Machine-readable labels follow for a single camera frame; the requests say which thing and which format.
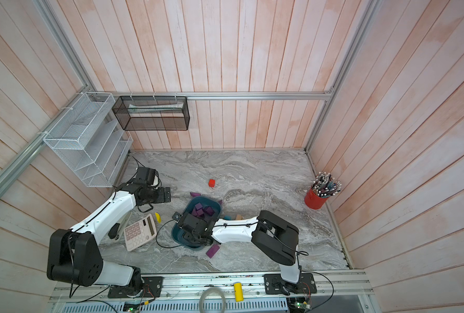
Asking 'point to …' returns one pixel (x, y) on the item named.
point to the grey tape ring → (209, 290)
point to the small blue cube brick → (227, 218)
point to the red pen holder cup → (324, 186)
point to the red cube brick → (212, 182)
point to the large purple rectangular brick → (212, 250)
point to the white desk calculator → (139, 232)
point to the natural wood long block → (239, 217)
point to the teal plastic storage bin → (211, 210)
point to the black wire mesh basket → (152, 113)
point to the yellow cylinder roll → (238, 289)
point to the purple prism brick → (220, 201)
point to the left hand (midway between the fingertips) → (161, 198)
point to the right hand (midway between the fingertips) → (191, 226)
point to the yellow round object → (158, 218)
